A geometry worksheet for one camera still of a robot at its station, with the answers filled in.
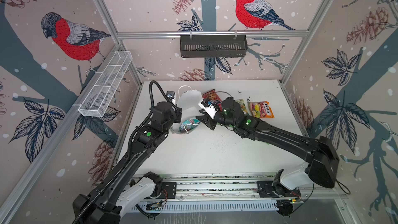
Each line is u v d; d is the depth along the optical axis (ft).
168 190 2.39
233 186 2.49
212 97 3.43
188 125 2.87
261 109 3.30
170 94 2.05
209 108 2.01
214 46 3.42
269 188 2.40
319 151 1.37
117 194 1.35
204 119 2.09
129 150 1.52
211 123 2.08
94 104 2.31
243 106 3.40
